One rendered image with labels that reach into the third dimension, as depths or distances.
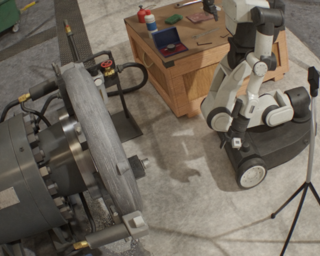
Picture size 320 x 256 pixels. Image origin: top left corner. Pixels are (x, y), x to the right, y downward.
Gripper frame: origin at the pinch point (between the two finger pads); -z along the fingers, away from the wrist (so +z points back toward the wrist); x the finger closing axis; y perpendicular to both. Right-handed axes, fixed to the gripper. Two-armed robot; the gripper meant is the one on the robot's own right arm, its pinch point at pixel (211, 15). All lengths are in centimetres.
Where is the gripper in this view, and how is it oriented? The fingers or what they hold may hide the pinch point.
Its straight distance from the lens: 311.1
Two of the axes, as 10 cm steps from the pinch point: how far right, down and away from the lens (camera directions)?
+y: -8.6, 4.5, -2.6
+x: -4.8, -4.9, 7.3
